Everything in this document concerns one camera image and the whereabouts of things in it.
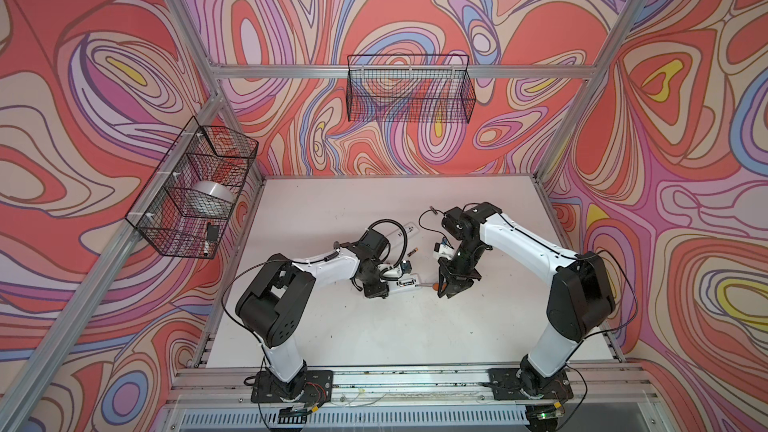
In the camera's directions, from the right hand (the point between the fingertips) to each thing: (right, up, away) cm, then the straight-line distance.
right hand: (448, 299), depth 76 cm
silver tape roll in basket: (-58, +26, -5) cm, 64 cm away
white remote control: (-10, +1, +14) cm, 17 cm away
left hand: (-16, 0, +16) cm, 23 cm away
